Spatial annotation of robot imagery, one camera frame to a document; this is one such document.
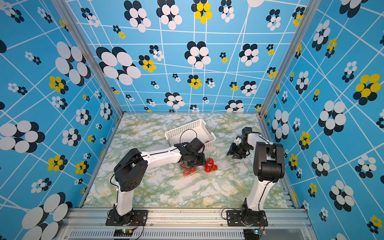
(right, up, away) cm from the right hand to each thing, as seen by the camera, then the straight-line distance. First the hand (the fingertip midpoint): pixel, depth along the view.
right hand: (232, 154), depth 96 cm
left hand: (-17, -3, -8) cm, 19 cm away
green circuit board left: (-60, -34, -24) cm, 72 cm away
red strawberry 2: (-29, -8, -10) cm, 32 cm away
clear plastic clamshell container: (-29, -4, -12) cm, 31 cm away
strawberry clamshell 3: (-17, -5, -7) cm, 20 cm away
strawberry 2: (-17, -7, -9) cm, 20 cm away
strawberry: (-25, -7, -9) cm, 28 cm away
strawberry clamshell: (-13, -6, -7) cm, 16 cm away
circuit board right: (+3, -31, -28) cm, 42 cm away
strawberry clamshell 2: (-15, -3, -5) cm, 16 cm away
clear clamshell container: (-11, -5, -6) cm, 14 cm away
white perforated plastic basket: (-29, +15, -10) cm, 34 cm away
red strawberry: (-31, -5, -7) cm, 33 cm away
